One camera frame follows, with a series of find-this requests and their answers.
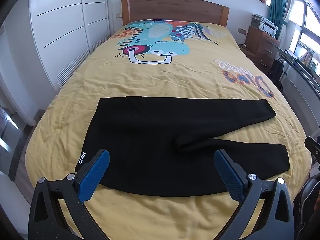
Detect long teal curtain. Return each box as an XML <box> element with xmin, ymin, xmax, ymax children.
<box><xmin>268</xmin><ymin>0</ymin><xmax>291</xmax><ymax>41</ymax></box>

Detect window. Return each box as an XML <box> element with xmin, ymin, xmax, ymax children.
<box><xmin>287</xmin><ymin>0</ymin><xmax>320</xmax><ymax>77</ymax></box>

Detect black bag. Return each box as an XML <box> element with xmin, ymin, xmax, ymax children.
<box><xmin>268</xmin><ymin>59</ymin><xmax>286</xmax><ymax>81</ymax></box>

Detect wooden dresser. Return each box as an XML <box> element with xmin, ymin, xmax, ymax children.
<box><xmin>244</xmin><ymin>26</ymin><xmax>281</xmax><ymax>74</ymax></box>

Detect white printer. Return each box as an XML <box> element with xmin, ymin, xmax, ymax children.
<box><xmin>251</xmin><ymin>15</ymin><xmax>279</xmax><ymax>38</ymax></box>

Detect white wardrobe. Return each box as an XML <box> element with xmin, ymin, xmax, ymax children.
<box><xmin>28</xmin><ymin>0</ymin><xmax>111</xmax><ymax>89</ymax></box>

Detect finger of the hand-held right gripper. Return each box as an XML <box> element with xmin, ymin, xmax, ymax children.
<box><xmin>304</xmin><ymin>135</ymin><xmax>320</xmax><ymax>159</ymax></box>

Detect yellow printed bedspread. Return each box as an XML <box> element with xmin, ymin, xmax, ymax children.
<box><xmin>24</xmin><ymin>19</ymin><xmax>313</xmax><ymax>240</ymax></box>

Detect wooden headboard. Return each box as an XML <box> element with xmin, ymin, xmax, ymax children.
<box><xmin>121</xmin><ymin>0</ymin><xmax>230</xmax><ymax>27</ymax></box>

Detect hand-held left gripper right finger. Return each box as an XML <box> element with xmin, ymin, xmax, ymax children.
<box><xmin>214</xmin><ymin>149</ymin><xmax>294</xmax><ymax>240</ymax></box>

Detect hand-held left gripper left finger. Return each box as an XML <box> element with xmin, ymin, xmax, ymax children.
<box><xmin>28</xmin><ymin>149</ymin><xmax>110</xmax><ymax>240</ymax></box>

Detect grey metal-edged desk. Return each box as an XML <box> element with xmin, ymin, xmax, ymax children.
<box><xmin>274</xmin><ymin>44</ymin><xmax>320</xmax><ymax>94</ymax></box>

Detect black pants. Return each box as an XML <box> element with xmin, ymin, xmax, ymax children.
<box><xmin>74</xmin><ymin>96</ymin><xmax>290</xmax><ymax>197</ymax></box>

